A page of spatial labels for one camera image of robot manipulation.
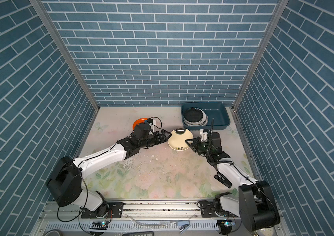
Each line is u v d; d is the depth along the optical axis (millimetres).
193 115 1090
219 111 1153
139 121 1081
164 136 731
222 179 822
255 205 416
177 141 828
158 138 722
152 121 773
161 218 723
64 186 428
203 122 1069
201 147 743
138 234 658
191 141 820
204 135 800
